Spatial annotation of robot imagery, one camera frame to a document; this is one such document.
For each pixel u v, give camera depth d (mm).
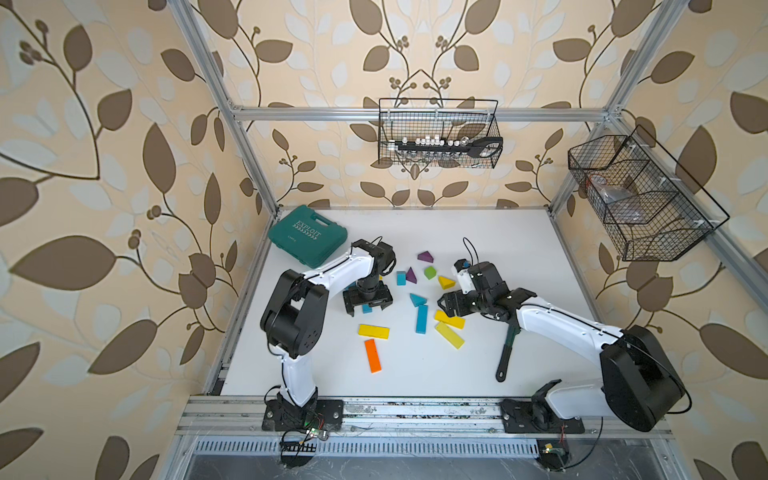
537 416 663
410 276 990
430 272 1016
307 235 1064
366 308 932
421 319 912
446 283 957
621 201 693
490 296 667
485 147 825
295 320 493
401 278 990
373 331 890
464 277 791
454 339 883
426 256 1048
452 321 911
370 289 767
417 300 958
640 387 418
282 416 680
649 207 731
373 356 844
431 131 944
